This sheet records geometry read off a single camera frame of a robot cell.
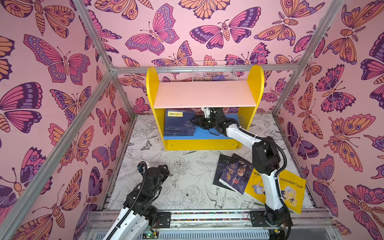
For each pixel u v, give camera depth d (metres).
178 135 0.89
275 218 0.64
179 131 0.87
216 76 0.95
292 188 0.82
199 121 0.83
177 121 0.90
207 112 0.87
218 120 0.76
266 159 0.56
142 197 0.57
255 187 0.83
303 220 0.74
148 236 0.72
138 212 0.52
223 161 0.93
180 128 0.88
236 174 0.86
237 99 0.71
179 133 0.88
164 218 0.73
